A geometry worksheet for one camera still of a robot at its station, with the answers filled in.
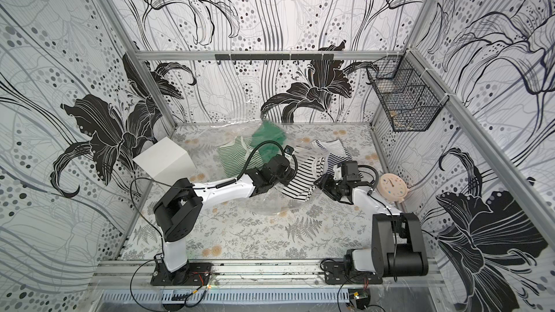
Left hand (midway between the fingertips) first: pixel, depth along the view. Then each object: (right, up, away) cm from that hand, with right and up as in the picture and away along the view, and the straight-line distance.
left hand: (287, 169), depth 91 cm
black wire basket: (+51, +31, -3) cm, 59 cm away
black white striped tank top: (+11, 0, +7) cm, 13 cm away
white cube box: (-52, +3, -1) cm, 52 cm away
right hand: (+14, -6, 0) cm, 15 cm away
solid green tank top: (-10, +17, +24) cm, 31 cm away
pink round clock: (+45, -7, 0) cm, 46 cm away
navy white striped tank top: (+25, +6, +14) cm, 29 cm away
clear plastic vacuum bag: (+8, +16, +24) cm, 30 cm away
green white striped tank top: (-26, +4, +13) cm, 29 cm away
